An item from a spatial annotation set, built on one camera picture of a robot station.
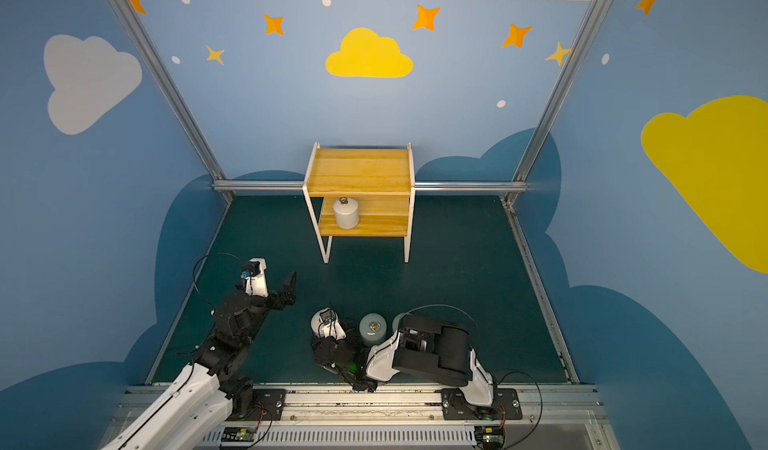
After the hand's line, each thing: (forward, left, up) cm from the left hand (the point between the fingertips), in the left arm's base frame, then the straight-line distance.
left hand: (277, 270), depth 79 cm
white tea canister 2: (-10, -11, -9) cm, 18 cm away
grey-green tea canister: (-12, -26, -9) cm, 30 cm away
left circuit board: (-35, +6, -19) cm, 40 cm away
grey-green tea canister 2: (-9, -33, -11) cm, 36 cm away
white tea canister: (+17, -17, +4) cm, 25 cm away
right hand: (-9, -13, -17) cm, 23 cm away
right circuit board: (-34, -56, -20) cm, 69 cm away
